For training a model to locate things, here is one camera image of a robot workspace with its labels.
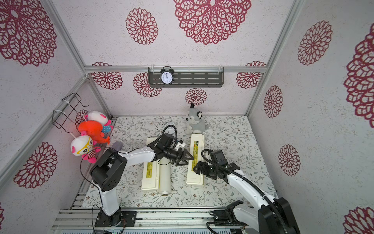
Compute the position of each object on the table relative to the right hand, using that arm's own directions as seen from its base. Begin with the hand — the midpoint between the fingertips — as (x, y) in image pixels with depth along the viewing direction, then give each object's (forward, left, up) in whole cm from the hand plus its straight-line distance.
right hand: (198, 169), depth 83 cm
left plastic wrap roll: (-4, +19, -3) cm, 20 cm away
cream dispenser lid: (+15, +1, +1) cm, 15 cm away
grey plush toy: (+31, +2, +3) cm, 31 cm away
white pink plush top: (+28, +63, +13) cm, 71 cm away
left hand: (+3, +4, +3) cm, 6 cm away
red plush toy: (+19, +64, +12) cm, 67 cm away
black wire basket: (+21, +72, +26) cm, 79 cm away
